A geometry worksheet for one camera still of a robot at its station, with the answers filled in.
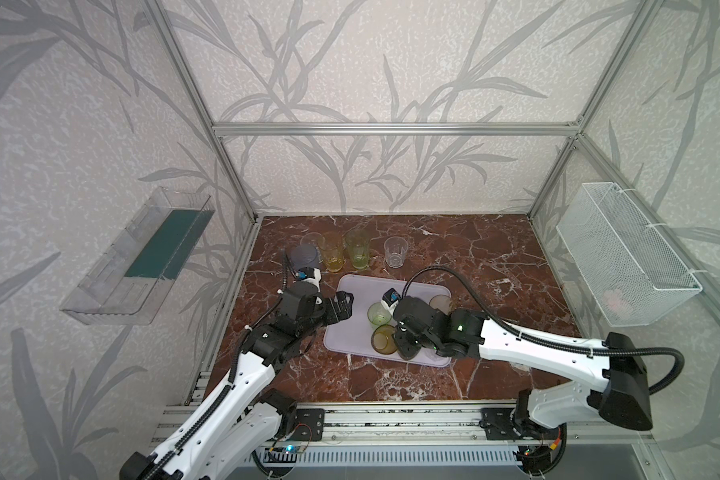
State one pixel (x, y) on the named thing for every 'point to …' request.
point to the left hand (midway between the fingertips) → (342, 301)
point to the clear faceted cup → (396, 249)
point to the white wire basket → (629, 272)
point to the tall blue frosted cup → (304, 255)
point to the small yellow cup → (442, 302)
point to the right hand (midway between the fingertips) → (392, 330)
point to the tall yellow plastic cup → (332, 247)
